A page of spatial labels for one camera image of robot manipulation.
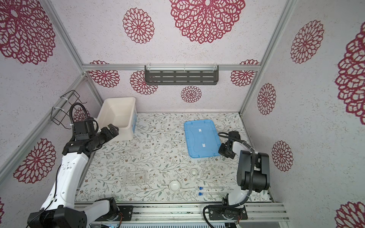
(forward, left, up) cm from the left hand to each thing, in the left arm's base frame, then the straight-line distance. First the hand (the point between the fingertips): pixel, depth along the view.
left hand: (113, 134), depth 78 cm
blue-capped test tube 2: (-25, -48, -23) cm, 59 cm away
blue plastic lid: (+12, -53, -23) cm, 59 cm away
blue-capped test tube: (-22, -49, -23) cm, 58 cm away
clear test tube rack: (-16, -10, -23) cm, 30 cm away
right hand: (+1, -66, -22) cm, 69 cm away
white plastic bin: (+34, +10, -16) cm, 39 cm away
